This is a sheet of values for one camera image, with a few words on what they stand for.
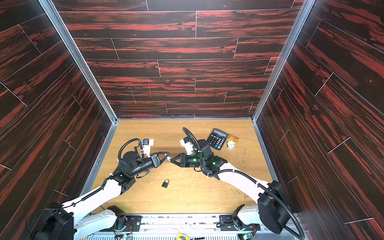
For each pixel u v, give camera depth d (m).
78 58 0.84
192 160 0.67
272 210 0.41
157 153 0.72
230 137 1.05
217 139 1.05
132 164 0.60
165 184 0.86
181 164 0.67
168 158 0.75
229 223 0.74
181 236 0.69
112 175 0.63
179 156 0.68
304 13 0.68
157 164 0.69
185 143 0.70
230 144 1.02
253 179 0.47
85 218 0.47
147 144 0.70
